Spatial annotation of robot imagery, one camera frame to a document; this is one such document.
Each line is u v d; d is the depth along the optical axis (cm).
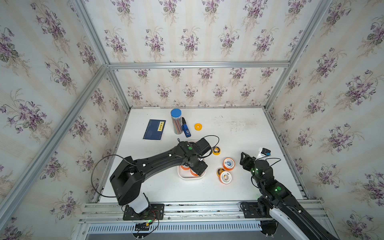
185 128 101
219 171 86
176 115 91
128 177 42
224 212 74
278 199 55
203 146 63
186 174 84
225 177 83
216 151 94
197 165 70
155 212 72
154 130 106
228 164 87
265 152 69
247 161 71
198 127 108
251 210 73
